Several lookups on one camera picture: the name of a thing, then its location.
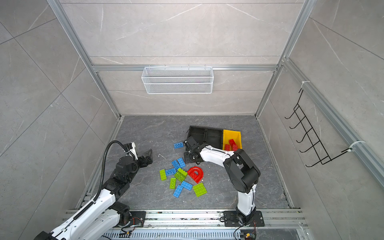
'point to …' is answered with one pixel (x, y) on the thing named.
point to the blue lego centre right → (181, 162)
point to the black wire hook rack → (317, 146)
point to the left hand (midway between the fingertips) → (144, 148)
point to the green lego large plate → (199, 189)
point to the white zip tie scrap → (158, 156)
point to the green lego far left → (163, 174)
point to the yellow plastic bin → (228, 135)
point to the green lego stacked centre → (180, 175)
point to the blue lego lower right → (186, 185)
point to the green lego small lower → (172, 183)
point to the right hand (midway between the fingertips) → (189, 157)
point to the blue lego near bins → (178, 145)
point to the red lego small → (233, 145)
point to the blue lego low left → (170, 172)
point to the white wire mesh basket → (177, 80)
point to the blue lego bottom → (178, 191)
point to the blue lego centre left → (176, 164)
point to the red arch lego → (196, 173)
